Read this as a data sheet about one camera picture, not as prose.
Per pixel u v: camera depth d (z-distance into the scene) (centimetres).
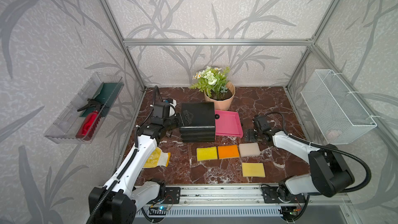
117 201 37
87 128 58
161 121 59
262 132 69
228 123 97
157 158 85
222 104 91
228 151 87
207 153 87
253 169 81
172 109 63
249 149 87
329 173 43
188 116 70
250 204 73
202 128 79
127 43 94
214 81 83
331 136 71
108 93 71
